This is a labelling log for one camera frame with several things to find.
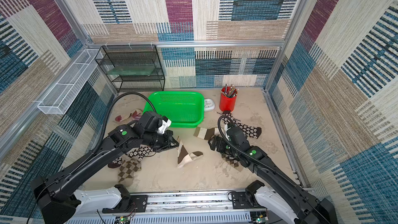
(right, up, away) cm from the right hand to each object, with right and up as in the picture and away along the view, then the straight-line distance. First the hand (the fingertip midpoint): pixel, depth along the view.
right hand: (217, 145), depth 80 cm
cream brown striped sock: (-17, -5, -2) cm, 18 cm away
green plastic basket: (-20, +18, +29) cm, 39 cm away
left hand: (-17, +3, -11) cm, 20 cm away
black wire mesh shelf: (-59, +52, +22) cm, 82 cm away
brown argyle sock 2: (-46, -13, +2) cm, 48 cm away
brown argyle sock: (+9, -10, +6) cm, 15 cm away
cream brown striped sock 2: (-5, +3, +17) cm, 18 cm away
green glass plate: (-49, +41, +15) cm, 66 cm away
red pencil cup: (+9, +24, +18) cm, 32 cm away
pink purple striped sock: (-51, +13, +25) cm, 58 cm away
